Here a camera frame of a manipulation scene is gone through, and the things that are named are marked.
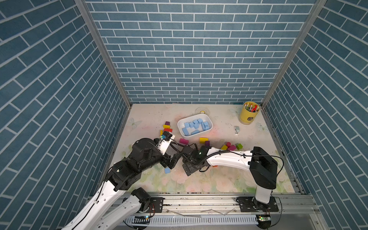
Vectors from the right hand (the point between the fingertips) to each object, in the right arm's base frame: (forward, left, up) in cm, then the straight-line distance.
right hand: (192, 167), depth 84 cm
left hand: (-1, +7, +23) cm, 24 cm away
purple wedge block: (+18, -9, -2) cm, 20 cm away
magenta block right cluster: (+17, -26, -3) cm, 31 cm away
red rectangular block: (+28, +19, -2) cm, 34 cm away
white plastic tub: (+32, +1, -1) cm, 32 cm away
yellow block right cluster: (+16, -20, -3) cm, 26 cm away
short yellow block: (+30, +22, -1) cm, 37 cm away
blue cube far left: (-2, +15, -2) cm, 15 cm away
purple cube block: (+33, +22, -2) cm, 40 cm away
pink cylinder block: (+19, -23, -2) cm, 30 cm away
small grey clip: (+30, -30, 0) cm, 43 cm away
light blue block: (+32, -7, 0) cm, 33 cm away
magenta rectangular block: (+19, +7, -3) cm, 21 cm away
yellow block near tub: (+20, -5, -1) cm, 21 cm away
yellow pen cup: (+39, -37, +11) cm, 54 cm away
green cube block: (+18, -31, -3) cm, 36 cm away
